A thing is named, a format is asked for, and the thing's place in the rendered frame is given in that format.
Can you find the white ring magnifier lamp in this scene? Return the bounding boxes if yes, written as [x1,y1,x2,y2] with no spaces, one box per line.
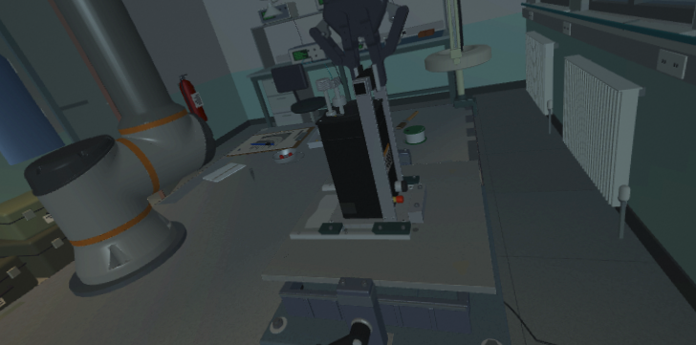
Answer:
[424,0,493,110]

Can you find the brown handled tool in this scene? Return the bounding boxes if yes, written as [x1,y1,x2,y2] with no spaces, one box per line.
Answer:
[395,111,420,131]

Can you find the black cable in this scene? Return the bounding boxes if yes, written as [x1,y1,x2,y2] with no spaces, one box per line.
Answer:
[502,299,552,345]

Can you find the grey wall socket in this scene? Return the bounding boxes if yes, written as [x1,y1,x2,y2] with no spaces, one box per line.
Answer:
[655,48,688,81]

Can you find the brown clipboard with papers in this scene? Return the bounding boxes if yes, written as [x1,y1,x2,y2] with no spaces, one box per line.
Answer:
[227,126,317,159]

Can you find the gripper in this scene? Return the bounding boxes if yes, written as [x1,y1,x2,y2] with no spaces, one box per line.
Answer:
[309,0,411,89]

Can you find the grey desk with shelves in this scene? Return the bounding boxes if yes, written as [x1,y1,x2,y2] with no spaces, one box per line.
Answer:
[243,0,465,129]

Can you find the grey instrument with green display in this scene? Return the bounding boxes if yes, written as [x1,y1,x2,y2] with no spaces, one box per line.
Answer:
[287,43,329,65]
[261,1,301,23]

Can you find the white cylinder fitting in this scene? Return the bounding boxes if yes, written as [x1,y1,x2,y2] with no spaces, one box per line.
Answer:
[316,77,348,118]

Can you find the black gyro cradle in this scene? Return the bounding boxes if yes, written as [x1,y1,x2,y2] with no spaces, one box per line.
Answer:
[315,97,402,221]

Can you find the white flat ruler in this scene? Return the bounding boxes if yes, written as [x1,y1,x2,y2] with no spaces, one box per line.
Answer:
[202,162,248,183]

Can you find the black office chair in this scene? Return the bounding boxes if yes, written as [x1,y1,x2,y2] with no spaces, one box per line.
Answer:
[271,63,329,116]

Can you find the small white radiator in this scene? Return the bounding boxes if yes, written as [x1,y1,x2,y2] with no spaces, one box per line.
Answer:
[524,30,556,135]

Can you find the large white radiator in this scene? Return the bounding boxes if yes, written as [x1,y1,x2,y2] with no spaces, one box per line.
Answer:
[561,54,646,241]

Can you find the blue window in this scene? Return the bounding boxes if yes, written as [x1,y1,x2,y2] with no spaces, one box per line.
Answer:
[0,54,68,167]

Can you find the red and white tin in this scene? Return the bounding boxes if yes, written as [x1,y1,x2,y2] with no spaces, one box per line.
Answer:
[272,148,303,165]

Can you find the green solder spool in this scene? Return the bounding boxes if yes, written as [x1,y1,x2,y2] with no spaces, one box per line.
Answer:
[402,124,428,145]

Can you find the grey tilt table with rails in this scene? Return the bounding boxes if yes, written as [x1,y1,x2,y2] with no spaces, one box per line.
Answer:
[289,66,427,242]

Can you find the green storage crates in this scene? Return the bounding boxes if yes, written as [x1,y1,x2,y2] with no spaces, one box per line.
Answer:
[0,190,76,314]

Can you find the dark grey bench vise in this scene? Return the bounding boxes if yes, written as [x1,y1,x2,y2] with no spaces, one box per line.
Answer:
[259,276,511,345]

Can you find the red fire extinguisher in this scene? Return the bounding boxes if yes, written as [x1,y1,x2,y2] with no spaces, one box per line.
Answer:
[178,73,209,123]

